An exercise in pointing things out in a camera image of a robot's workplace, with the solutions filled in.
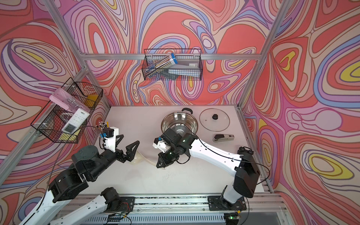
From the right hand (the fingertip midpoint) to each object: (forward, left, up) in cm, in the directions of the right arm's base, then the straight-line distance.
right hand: (160, 169), depth 69 cm
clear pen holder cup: (+28, +35, +2) cm, 45 cm away
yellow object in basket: (+34, +40, +17) cm, 55 cm away
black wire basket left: (+22, +48, +17) cm, 55 cm away
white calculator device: (+19, +42, +17) cm, 49 cm away
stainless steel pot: (+36, -13, -7) cm, 39 cm away
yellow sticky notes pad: (+16, +51, +8) cm, 54 cm away
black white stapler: (+25, -40, -13) cm, 49 cm away
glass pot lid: (+43, -38, -15) cm, 59 cm away
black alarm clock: (+12, -50, -9) cm, 52 cm away
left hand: (+7, +11, +17) cm, 22 cm away
